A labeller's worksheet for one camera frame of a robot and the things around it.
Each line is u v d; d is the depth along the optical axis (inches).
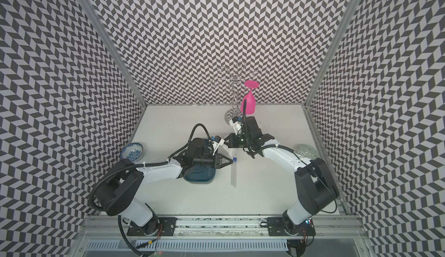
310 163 18.4
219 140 30.5
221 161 29.8
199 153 27.8
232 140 28.7
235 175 34.3
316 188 17.3
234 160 35.1
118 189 17.5
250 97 34.1
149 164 20.4
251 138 26.1
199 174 28.7
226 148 32.4
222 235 28.4
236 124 30.7
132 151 36.9
